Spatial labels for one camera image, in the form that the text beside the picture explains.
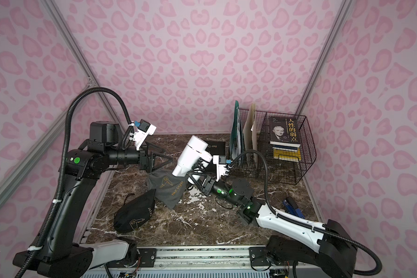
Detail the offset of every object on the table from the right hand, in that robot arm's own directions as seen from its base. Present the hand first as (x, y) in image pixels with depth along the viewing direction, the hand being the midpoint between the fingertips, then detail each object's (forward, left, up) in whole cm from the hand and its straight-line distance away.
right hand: (190, 177), depth 62 cm
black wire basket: (+23, -46, -32) cm, 61 cm away
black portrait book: (+34, -44, -11) cm, 57 cm away
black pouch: (-5, +28, -25) cm, 38 cm away
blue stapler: (0, -45, -28) cm, 53 cm away
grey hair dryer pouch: (+8, +15, -26) cm, 31 cm away
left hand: (+4, +7, +7) cm, 11 cm away
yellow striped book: (+27, -47, -21) cm, 58 cm away
